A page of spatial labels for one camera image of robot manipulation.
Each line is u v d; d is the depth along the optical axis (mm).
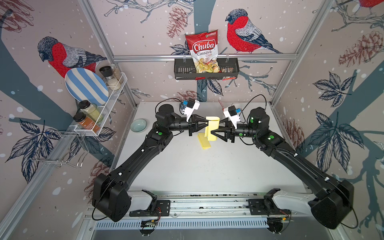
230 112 569
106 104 723
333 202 372
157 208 725
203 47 797
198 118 611
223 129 637
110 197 389
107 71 792
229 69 905
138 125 1037
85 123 608
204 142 981
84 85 710
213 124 611
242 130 591
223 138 612
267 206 662
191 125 570
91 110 645
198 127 619
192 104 561
